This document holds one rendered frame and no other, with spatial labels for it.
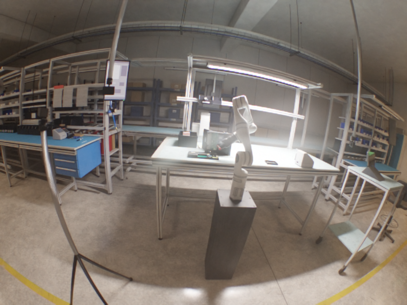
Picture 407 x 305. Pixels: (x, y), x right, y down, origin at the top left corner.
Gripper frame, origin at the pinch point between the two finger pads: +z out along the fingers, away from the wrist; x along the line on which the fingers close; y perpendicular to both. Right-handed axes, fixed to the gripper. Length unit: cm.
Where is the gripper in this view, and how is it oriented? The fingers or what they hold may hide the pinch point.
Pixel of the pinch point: (218, 148)
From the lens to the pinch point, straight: 141.7
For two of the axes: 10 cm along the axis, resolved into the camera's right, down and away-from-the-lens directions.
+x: -5.3, -8.0, -2.8
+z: -8.4, 5.3, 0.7
